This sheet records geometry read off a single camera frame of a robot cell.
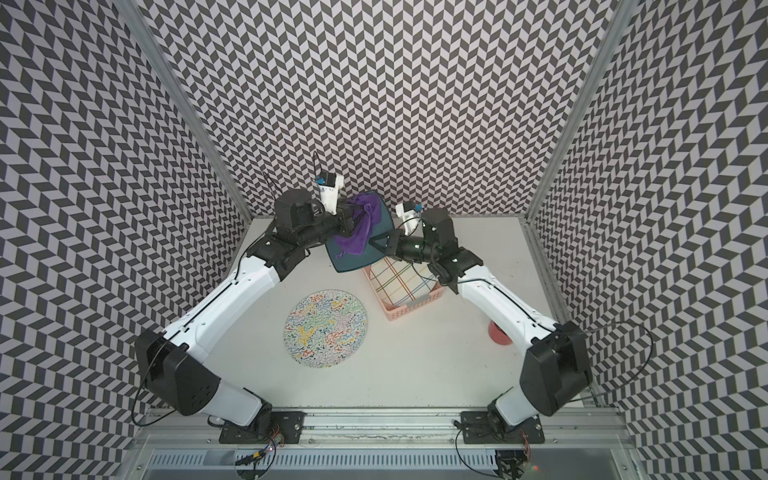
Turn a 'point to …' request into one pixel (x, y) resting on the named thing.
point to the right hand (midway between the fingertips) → (370, 247)
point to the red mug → (498, 335)
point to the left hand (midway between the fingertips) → (363, 210)
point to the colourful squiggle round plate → (325, 329)
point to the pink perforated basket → (395, 312)
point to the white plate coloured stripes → (400, 282)
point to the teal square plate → (347, 262)
